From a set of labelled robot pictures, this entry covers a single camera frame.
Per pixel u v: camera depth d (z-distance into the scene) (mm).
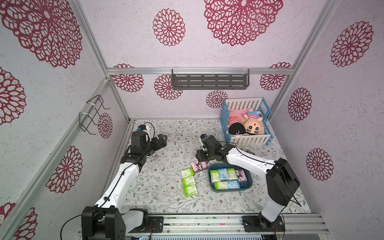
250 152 1001
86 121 730
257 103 1095
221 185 846
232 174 876
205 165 922
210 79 952
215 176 875
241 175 876
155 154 977
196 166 919
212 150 668
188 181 855
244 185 861
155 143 715
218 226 733
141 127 725
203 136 804
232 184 835
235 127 1019
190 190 832
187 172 894
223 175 876
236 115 1103
